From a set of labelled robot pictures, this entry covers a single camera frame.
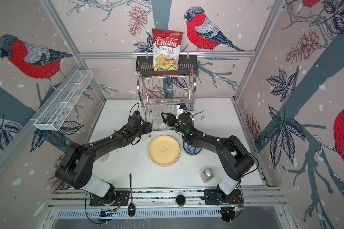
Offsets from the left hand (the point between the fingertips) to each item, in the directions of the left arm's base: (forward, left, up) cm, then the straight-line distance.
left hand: (148, 125), depth 91 cm
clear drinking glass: (-6, -10, +7) cm, 14 cm away
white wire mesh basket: (-9, +45, +19) cm, 50 cm away
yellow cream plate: (-14, -10, -9) cm, 19 cm away
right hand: (0, -10, +8) cm, 13 cm away
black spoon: (-45, +5, -10) cm, 46 cm away
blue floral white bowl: (-14, -27, -7) cm, 31 cm away
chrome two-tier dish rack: (+40, -6, -7) cm, 41 cm away
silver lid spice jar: (-31, -34, -1) cm, 46 cm away
